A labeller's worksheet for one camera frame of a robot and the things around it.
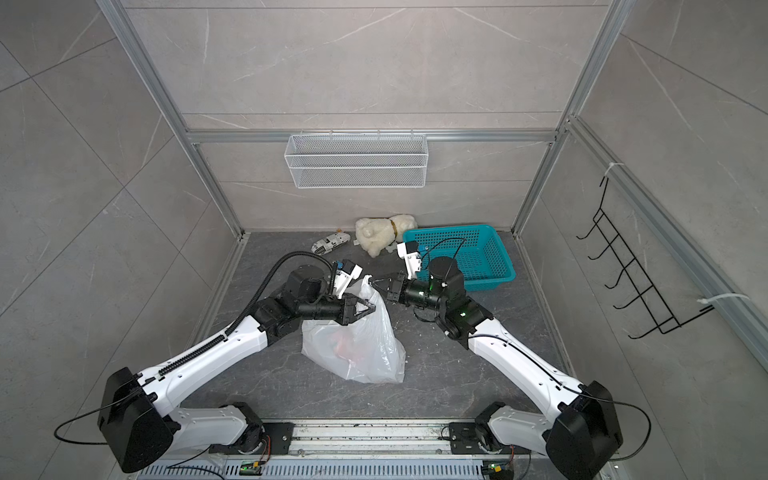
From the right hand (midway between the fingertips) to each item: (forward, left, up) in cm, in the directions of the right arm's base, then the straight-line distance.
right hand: (371, 283), depth 68 cm
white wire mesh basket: (+51, +6, 0) cm, 52 cm away
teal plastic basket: (+35, -39, -30) cm, 61 cm away
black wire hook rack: (+2, -60, +2) cm, 60 cm away
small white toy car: (+38, +19, -26) cm, 49 cm away
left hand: (-2, -1, -6) cm, 7 cm away
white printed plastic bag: (-8, +2, -20) cm, 21 cm away
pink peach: (-6, +8, -22) cm, 24 cm away
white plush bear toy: (+36, +1, -21) cm, 42 cm away
